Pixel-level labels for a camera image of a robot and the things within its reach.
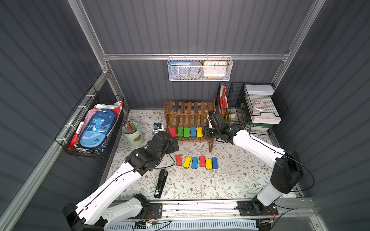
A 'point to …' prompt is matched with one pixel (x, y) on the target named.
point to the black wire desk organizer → (230, 101)
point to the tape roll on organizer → (259, 106)
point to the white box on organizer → (253, 93)
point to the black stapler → (163, 176)
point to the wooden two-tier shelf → (189, 114)
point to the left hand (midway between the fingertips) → (169, 140)
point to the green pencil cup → (136, 139)
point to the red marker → (76, 135)
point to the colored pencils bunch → (129, 126)
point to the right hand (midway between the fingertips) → (208, 129)
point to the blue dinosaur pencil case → (98, 129)
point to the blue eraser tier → (194, 163)
